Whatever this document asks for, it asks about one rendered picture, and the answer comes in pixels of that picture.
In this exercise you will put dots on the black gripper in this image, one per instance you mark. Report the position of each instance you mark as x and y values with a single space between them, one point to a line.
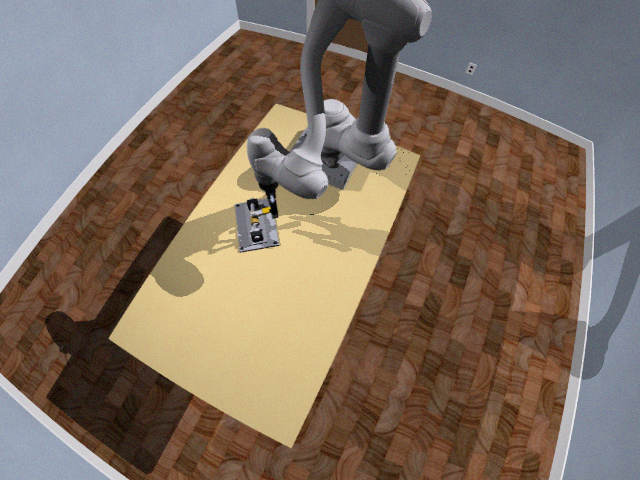
271 194

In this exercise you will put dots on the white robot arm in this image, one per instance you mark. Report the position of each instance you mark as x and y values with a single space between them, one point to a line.
388 26

